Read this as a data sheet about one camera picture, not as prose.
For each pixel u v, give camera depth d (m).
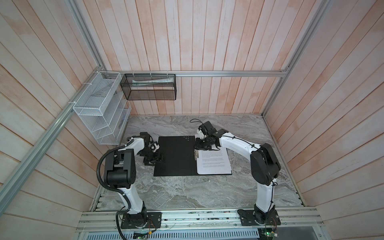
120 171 0.50
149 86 1.04
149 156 0.83
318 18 0.72
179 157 0.92
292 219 0.76
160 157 0.84
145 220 0.67
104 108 0.73
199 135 0.85
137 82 0.90
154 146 0.87
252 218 0.73
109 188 0.50
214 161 0.95
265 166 0.51
